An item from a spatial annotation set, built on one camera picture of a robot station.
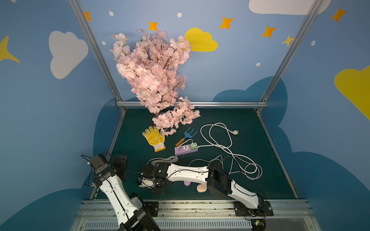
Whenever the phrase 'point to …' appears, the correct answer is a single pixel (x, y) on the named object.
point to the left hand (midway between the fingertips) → (126, 162)
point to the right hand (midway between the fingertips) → (158, 185)
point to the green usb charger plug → (193, 146)
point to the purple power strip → (186, 148)
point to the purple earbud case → (187, 183)
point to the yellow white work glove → (154, 138)
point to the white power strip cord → (218, 135)
